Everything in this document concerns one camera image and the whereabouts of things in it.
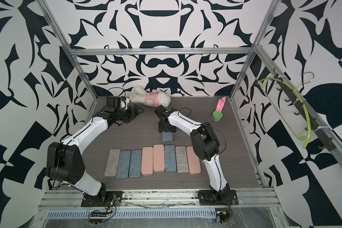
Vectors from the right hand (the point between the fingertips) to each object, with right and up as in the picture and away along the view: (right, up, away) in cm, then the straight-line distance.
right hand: (165, 127), depth 96 cm
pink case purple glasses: (-3, -16, -9) cm, 19 cm away
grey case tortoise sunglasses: (-23, -20, -13) cm, 33 cm away
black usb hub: (-34, -42, -24) cm, 59 cm away
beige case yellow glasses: (-30, -19, -13) cm, 37 cm away
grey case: (+2, -5, -7) cm, 9 cm away
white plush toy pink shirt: (-9, +21, +12) cm, 25 cm away
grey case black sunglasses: (+10, -17, -11) cm, 23 cm away
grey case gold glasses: (+3, -17, -11) cm, 21 cm away
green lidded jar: (+37, +7, +8) cm, 38 cm away
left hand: (-15, +12, -9) cm, 21 cm away
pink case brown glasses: (-10, -18, -11) cm, 24 cm away
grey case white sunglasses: (-16, -21, -15) cm, 30 cm away
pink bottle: (+39, +16, +7) cm, 43 cm away
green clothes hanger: (+56, +26, -15) cm, 64 cm away
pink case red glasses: (+17, -19, -12) cm, 28 cm away
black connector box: (+30, -40, -25) cm, 56 cm away
